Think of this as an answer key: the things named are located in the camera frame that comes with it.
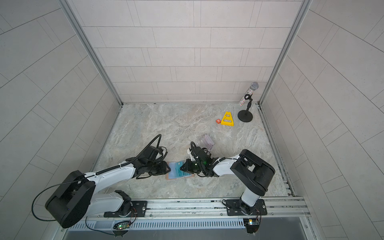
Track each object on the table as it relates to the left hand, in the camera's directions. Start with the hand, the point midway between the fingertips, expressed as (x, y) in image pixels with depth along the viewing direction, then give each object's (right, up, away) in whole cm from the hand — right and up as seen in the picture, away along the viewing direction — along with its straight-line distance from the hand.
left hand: (173, 169), depth 84 cm
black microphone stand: (+49, +30, +24) cm, 62 cm away
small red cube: (+28, +27, +21) cm, 44 cm away
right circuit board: (+39, -20, -16) cm, 47 cm away
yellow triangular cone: (+36, +29, +23) cm, 51 cm away
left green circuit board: (-19, -17, -20) cm, 32 cm away
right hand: (+4, 0, -2) cm, 5 cm away
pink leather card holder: (0, -2, -3) cm, 4 cm away
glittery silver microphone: (+48, +48, +4) cm, 67 cm away
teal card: (+4, -1, -4) cm, 6 cm away
